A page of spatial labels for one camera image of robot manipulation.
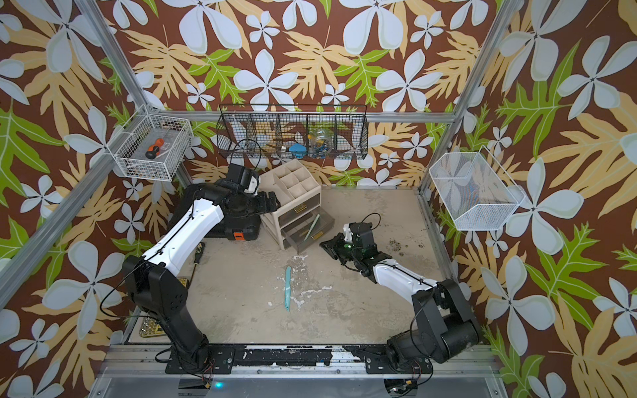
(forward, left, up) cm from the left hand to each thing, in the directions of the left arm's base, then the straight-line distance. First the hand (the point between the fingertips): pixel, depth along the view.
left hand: (272, 203), depth 84 cm
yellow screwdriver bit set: (-35, +38, -20) cm, 55 cm away
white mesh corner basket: (+2, -69, +4) cm, 70 cm away
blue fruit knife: (-19, -5, -23) cm, 31 cm away
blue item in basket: (+22, -8, +5) cm, 24 cm away
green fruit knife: (-3, -12, -14) cm, 19 cm away
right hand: (-10, -16, -9) cm, 21 cm away
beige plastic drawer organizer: (+1, -9, -13) cm, 15 cm away
